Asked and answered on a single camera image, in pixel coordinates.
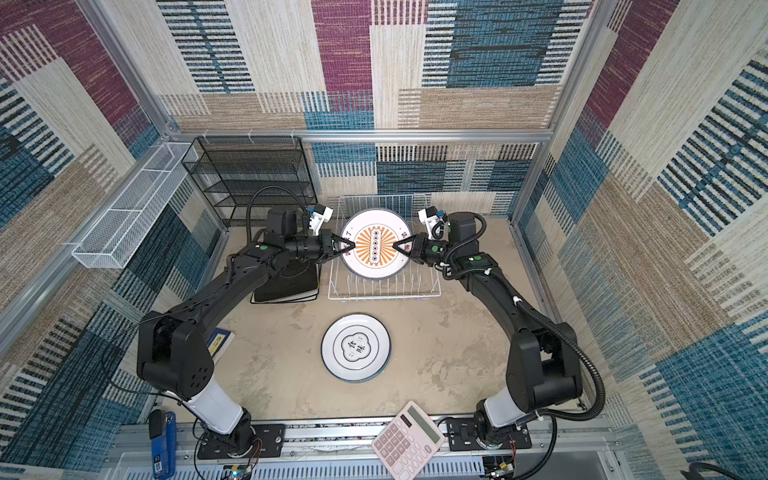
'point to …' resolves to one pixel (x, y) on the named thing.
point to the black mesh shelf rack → (247, 177)
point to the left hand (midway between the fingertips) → (356, 243)
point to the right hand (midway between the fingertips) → (393, 250)
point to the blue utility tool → (164, 448)
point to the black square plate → (292, 280)
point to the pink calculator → (408, 443)
